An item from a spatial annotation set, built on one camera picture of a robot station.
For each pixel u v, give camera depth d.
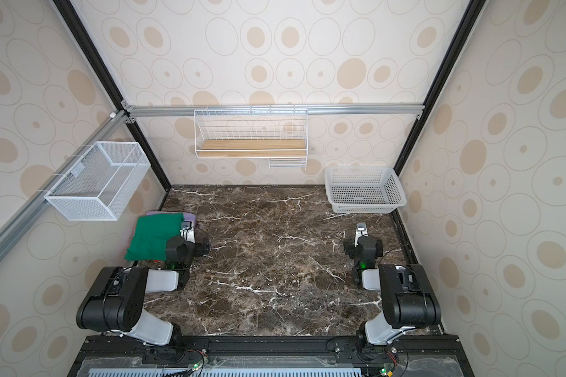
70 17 0.68
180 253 0.71
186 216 1.02
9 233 0.53
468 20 0.69
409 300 0.45
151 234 0.94
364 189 1.09
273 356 0.73
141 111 0.91
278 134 1.00
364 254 0.71
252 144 0.99
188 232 0.80
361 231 0.81
